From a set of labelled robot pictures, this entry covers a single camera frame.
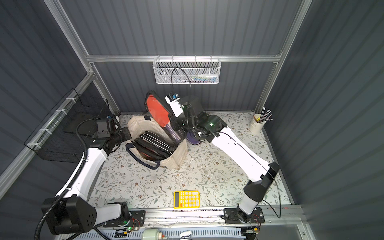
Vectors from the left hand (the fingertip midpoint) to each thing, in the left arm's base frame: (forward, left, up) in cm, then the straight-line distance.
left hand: (129, 131), depth 80 cm
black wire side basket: (-9, +29, +7) cm, 31 cm away
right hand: (-4, -26, +17) cm, 31 cm away
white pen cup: (+15, -78, -15) cm, 81 cm away
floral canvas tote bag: (+8, -2, -4) cm, 10 cm away
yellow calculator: (-29, -31, -22) cm, 48 cm away
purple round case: (+7, -34, -17) cm, 39 cm away
